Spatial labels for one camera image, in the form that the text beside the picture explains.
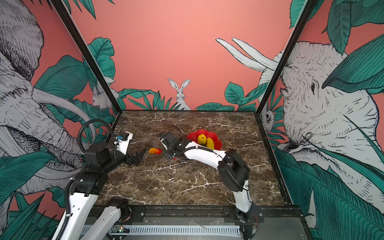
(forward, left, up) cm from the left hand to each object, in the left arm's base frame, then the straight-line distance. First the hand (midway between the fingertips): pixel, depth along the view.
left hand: (137, 143), depth 69 cm
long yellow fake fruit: (+13, -38, -23) cm, 46 cm away
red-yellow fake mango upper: (+9, -2, -24) cm, 26 cm away
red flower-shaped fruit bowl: (+20, -27, -26) cm, 42 cm away
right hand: (+5, -11, -16) cm, 20 cm away
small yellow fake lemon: (+16, -33, -22) cm, 42 cm away
